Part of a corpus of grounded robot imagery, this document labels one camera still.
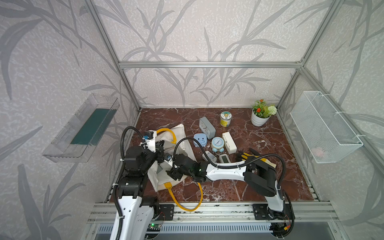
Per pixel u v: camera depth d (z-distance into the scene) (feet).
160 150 2.03
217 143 3.14
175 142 2.31
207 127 3.22
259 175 1.70
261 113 3.25
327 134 2.06
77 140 2.11
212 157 2.99
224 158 2.96
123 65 3.08
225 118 3.43
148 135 1.92
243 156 2.97
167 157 2.27
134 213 1.52
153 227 2.36
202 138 3.24
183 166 2.03
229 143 3.06
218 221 2.37
